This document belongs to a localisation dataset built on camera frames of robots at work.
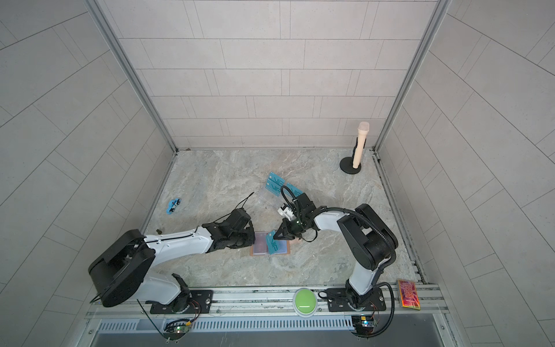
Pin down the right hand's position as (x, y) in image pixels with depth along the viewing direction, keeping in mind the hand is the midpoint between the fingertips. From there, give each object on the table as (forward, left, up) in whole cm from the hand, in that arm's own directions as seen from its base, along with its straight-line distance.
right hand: (275, 239), depth 83 cm
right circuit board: (-28, -27, -4) cm, 40 cm away
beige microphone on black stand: (+31, -37, +5) cm, 48 cm away
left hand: (+2, +5, -3) cm, 6 cm away
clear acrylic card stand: (+23, 0, +6) cm, 23 cm away
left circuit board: (-26, +31, -1) cm, 41 cm away
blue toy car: (+17, +44, +2) cm, 47 cm away
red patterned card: (-21, -44, -2) cm, 49 cm away
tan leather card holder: (-2, +6, -2) cm, 7 cm away
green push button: (-21, -9, -1) cm, 23 cm away
